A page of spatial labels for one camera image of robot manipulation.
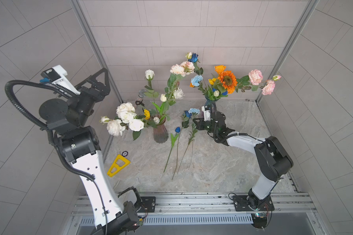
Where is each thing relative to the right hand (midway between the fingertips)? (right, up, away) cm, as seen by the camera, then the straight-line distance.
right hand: (192, 119), depth 88 cm
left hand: (-31, +17, -40) cm, 53 cm away
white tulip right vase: (+13, +15, -6) cm, 21 cm away
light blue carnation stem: (0, +5, -4) cm, 6 cm away
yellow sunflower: (+12, +24, +1) cm, 27 cm away
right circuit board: (+30, -46, -21) cm, 59 cm away
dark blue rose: (-4, -3, +14) cm, 15 cm away
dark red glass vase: (-21, -10, +10) cm, 25 cm away
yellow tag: (-44, -26, -6) cm, 51 cm away
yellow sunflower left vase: (-25, +3, -11) cm, 28 cm away
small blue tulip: (-10, -8, +9) cm, 15 cm away
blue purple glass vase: (+12, +10, +6) cm, 17 cm away
